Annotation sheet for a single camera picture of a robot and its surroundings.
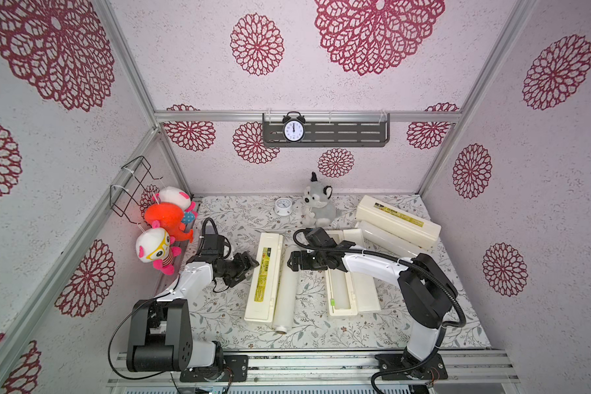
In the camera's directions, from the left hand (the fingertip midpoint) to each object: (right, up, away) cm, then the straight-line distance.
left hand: (254, 270), depth 88 cm
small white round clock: (+9, +24, +25) cm, 36 cm away
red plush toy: (-31, +20, 0) cm, 37 cm away
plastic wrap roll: (+12, -8, -5) cm, 15 cm away
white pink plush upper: (-30, +27, +7) cm, 41 cm away
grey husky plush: (+25, +22, +12) cm, 35 cm away
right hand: (+15, +3, +1) cm, 15 cm away
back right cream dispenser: (+61, +16, +11) cm, 64 cm away
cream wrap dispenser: (+4, -4, -6) cm, 8 cm away
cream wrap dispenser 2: (+33, -7, -7) cm, 34 cm away
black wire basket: (-37, +25, -13) cm, 46 cm away
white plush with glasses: (-31, +10, -9) cm, 33 cm away
